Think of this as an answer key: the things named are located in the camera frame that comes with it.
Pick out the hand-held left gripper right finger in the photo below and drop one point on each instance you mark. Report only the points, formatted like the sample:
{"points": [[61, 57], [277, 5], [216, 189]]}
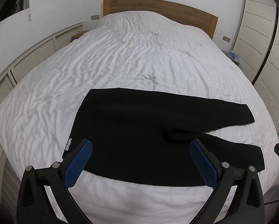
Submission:
{"points": [[203, 164]]}

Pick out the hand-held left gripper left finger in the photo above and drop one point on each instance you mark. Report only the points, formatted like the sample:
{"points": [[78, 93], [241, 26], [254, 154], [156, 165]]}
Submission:
{"points": [[80, 163]]}

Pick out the wooden headboard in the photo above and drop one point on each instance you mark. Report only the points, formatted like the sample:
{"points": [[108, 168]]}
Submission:
{"points": [[167, 10]]}

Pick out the black pants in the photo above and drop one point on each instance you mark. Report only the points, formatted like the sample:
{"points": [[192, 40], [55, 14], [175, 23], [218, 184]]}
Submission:
{"points": [[130, 126]]}

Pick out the blue patterned item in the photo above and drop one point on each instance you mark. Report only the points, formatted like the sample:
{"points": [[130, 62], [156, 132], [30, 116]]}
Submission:
{"points": [[234, 56]]}

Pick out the white louvered panel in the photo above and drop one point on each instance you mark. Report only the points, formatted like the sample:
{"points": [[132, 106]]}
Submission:
{"points": [[37, 53], [246, 68]]}

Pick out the beige wall socket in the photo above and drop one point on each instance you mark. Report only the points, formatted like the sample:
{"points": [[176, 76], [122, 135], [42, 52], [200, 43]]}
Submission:
{"points": [[95, 17], [226, 39]]}

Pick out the white wardrobe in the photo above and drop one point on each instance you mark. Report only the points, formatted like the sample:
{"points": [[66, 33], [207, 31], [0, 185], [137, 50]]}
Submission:
{"points": [[256, 28]]}

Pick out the bed with white duvet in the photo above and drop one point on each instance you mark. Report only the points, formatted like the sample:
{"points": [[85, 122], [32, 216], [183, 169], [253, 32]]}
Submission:
{"points": [[134, 58]]}

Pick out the wooden nightstand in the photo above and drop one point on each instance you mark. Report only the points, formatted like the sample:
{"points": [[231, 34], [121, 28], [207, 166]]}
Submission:
{"points": [[80, 34]]}

